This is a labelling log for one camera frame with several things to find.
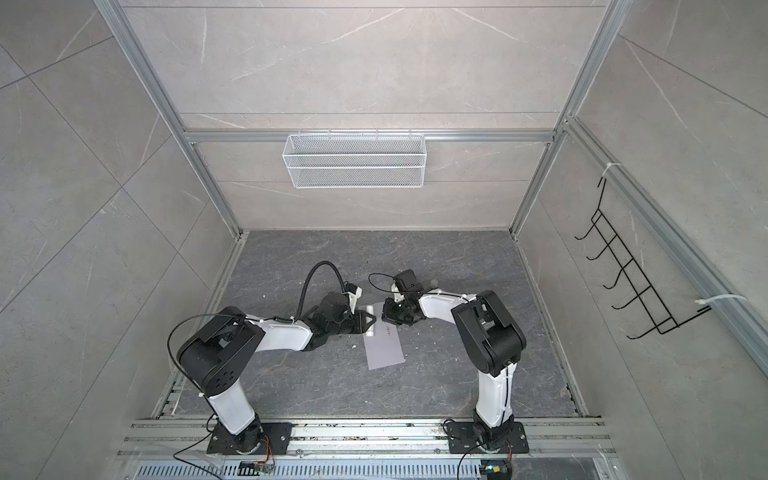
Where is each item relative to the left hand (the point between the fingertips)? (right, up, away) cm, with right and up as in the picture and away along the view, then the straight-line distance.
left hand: (375, 312), depth 92 cm
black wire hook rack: (+59, +10, -30) cm, 67 cm away
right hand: (+2, -2, +4) cm, 5 cm away
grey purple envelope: (+3, -10, -3) cm, 11 cm away
